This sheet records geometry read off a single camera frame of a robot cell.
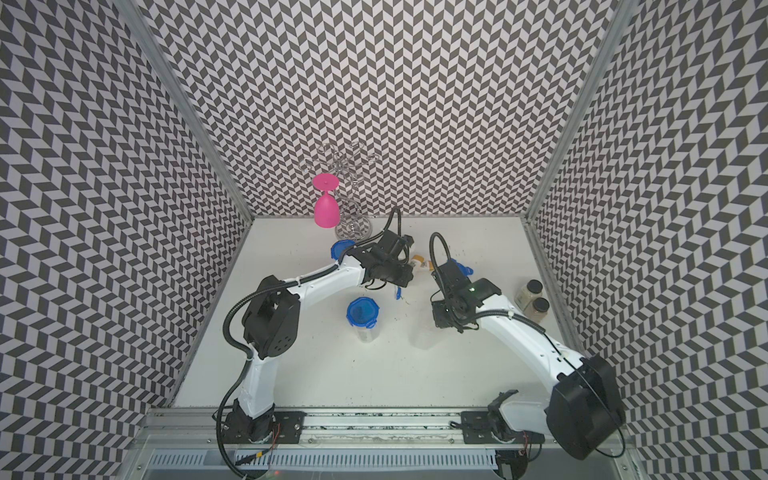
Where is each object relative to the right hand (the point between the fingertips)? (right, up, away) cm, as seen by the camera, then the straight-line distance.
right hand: (446, 322), depth 81 cm
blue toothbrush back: (-13, +5, +15) cm, 21 cm away
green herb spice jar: (+25, +8, +6) cm, 27 cm away
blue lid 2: (-23, +3, 0) cm, 23 cm away
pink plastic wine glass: (-35, +32, +8) cm, 48 cm away
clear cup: (-22, -4, +2) cm, 22 cm away
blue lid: (-32, +21, +11) cm, 39 cm away
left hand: (-10, +11, +10) cm, 18 cm away
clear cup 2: (-5, -6, +8) cm, 12 cm away
